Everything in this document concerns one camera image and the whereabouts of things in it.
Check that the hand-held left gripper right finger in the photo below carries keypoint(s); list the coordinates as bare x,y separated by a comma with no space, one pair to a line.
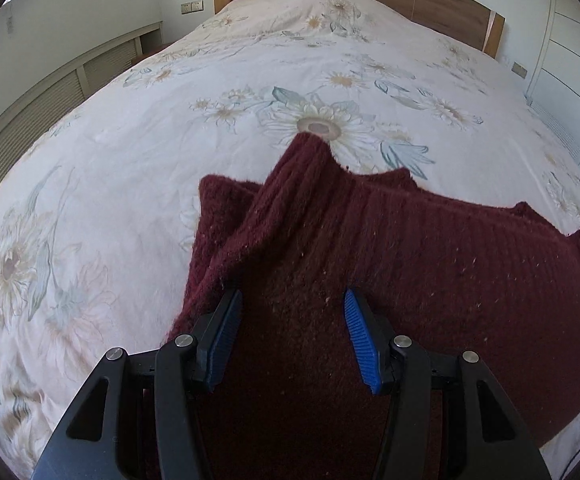
362,345

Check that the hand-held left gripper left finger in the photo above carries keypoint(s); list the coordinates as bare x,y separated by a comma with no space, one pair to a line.
225,340

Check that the dark red knitted sweater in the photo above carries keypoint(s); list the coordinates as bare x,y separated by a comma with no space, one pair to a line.
420,270

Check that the floral cream duvet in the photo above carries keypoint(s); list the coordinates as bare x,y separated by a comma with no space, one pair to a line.
120,160

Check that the white wardrobe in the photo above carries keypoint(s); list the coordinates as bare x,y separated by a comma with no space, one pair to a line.
575,60

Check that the wall socket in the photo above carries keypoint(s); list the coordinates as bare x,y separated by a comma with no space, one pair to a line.
191,6
520,69

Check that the low louvred wall cabinet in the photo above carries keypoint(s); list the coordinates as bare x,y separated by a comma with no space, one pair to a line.
35,110

